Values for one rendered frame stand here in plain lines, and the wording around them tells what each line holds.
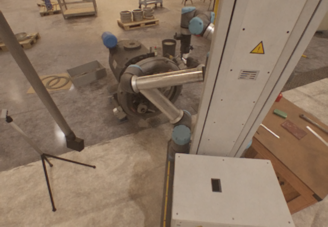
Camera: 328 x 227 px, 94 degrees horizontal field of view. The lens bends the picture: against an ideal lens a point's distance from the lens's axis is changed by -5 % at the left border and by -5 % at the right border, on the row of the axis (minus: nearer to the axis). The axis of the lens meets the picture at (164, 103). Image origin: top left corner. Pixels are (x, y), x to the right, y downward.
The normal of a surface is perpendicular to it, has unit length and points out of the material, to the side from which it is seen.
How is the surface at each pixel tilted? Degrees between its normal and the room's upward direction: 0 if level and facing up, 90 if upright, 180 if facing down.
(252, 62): 90
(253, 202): 0
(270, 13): 90
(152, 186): 0
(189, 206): 0
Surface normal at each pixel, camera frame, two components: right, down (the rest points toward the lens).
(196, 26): -0.55, 0.55
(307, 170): 0.00, -0.73
